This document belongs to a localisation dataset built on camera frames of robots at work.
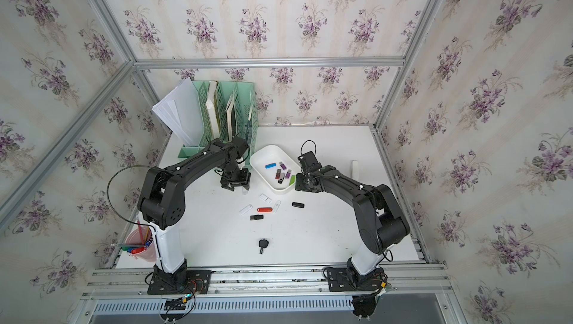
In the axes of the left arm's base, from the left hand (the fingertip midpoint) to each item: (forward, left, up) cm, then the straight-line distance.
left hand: (246, 188), depth 90 cm
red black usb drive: (+10, -13, -5) cm, 17 cm away
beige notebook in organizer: (+31, +9, +15) cm, 36 cm away
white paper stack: (+31, +29, +16) cm, 45 cm away
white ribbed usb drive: (-2, -8, -5) cm, 10 cm away
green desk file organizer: (+44, +6, +1) cm, 44 cm away
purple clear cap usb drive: (+15, -15, -5) cm, 22 cm away
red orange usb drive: (-7, -8, -6) cm, 12 cm away
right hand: (+3, -24, -1) cm, 24 cm away
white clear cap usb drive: (+1, +1, -5) cm, 6 cm away
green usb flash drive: (+7, -20, -4) cm, 21 cm away
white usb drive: (-6, 0, -6) cm, 9 cm away
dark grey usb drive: (-10, -4, -6) cm, 12 cm away
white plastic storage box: (+15, -12, -6) cm, 20 cm away
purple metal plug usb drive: (+11, -18, -5) cm, 21 cm away
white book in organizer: (+29, +15, +17) cm, 37 cm away
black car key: (-21, -8, -2) cm, 23 cm away
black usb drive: (-5, -22, -4) cm, 23 cm away
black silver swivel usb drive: (+7, -15, -4) cm, 17 cm away
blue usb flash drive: (+15, -9, -5) cm, 19 cm away
